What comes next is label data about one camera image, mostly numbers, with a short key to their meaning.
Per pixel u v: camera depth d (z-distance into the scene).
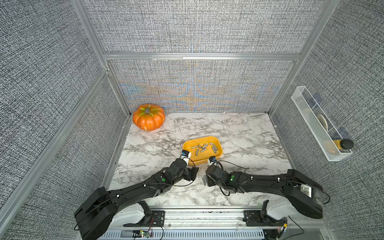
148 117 1.01
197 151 0.98
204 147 1.00
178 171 0.62
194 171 0.77
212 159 0.77
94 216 0.41
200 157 0.95
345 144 0.62
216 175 0.65
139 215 0.60
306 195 0.43
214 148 0.98
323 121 0.70
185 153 0.72
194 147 1.00
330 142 0.66
